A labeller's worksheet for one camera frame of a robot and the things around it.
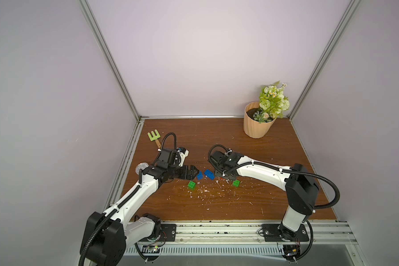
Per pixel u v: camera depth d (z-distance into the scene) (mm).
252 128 1004
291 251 702
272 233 727
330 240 715
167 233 729
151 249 715
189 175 724
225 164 613
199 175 888
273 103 901
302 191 449
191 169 729
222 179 898
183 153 756
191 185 849
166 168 630
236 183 875
